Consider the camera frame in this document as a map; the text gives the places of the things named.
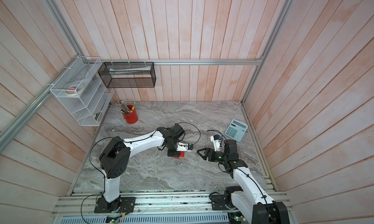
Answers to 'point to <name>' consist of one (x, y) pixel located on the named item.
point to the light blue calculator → (236, 130)
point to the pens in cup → (124, 109)
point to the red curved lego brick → (181, 155)
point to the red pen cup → (131, 118)
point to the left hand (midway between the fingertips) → (176, 152)
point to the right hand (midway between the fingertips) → (201, 151)
